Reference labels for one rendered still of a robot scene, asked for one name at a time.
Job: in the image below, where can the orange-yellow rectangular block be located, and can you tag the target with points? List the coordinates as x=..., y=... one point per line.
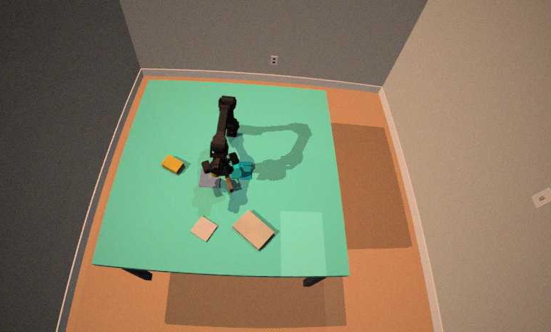
x=172, y=164

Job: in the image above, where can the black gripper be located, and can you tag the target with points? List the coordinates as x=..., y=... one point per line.
x=233, y=158

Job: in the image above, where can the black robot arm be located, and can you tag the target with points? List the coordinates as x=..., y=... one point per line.
x=219, y=145

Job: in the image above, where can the tan flat square pad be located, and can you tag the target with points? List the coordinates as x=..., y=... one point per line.
x=203, y=228

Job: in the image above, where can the tan rectangular block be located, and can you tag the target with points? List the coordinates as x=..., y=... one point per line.
x=253, y=230

